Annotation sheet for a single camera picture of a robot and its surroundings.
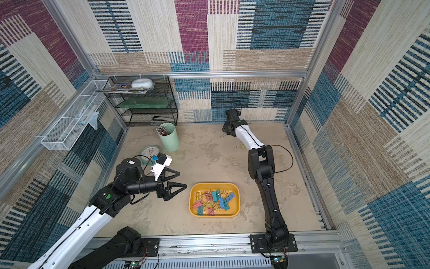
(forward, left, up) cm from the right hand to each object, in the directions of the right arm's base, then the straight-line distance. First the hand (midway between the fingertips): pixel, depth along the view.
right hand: (226, 127), depth 108 cm
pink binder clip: (-47, +16, -6) cm, 50 cm away
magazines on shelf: (+4, +54, +27) cm, 61 cm away
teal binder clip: (-49, +15, -7) cm, 52 cm away
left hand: (-45, +20, +18) cm, 53 cm away
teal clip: (-47, +2, -6) cm, 47 cm away
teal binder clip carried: (-42, +7, -6) cm, 43 cm away
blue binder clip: (-42, 0, -7) cm, 43 cm away
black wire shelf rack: (+13, +52, +13) cm, 55 cm away
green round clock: (-17, +47, -5) cm, 50 cm away
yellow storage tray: (-40, +17, -6) cm, 44 cm away
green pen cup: (-10, +35, -2) cm, 36 cm away
